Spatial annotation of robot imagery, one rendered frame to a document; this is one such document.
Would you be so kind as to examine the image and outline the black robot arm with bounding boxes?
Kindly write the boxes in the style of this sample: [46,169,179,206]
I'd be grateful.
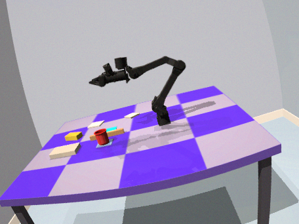
[103,56,186,126]

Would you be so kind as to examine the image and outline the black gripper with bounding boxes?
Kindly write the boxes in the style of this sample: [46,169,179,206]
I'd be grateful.
[89,71,117,87]

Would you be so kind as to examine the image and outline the yellow flat block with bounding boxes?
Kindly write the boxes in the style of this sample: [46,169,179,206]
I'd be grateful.
[65,132,83,141]

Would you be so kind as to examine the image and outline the orange flat bar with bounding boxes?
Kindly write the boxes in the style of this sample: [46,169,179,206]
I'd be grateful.
[89,128,125,141]

